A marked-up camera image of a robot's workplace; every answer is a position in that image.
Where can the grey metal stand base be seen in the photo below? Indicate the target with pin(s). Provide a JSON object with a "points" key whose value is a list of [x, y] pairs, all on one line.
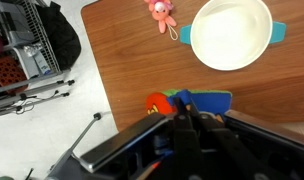
{"points": [[72, 153]]}

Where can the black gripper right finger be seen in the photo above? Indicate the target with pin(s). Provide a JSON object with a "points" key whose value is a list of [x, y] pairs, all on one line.
{"points": [[252, 146]]}

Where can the red basket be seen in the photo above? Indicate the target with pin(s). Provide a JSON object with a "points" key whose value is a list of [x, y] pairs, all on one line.
{"points": [[7, 73]]}

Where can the cream bowl teal rim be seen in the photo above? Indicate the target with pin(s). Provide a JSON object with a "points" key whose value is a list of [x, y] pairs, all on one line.
{"points": [[232, 33]]}

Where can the pink plush toy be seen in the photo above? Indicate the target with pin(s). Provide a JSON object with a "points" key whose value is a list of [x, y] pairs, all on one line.
{"points": [[162, 13]]}

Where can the black fabric bag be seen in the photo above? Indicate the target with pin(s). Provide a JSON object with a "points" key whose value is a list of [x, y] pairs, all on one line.
{"points": [[63, 33]]}

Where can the colourful patterned cube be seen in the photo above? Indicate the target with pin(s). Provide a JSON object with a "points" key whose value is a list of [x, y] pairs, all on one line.
{"points": [[212, 101]]}

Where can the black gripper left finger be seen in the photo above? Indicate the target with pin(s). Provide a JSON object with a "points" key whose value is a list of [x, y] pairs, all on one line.
{"points": [[132, 143]]}

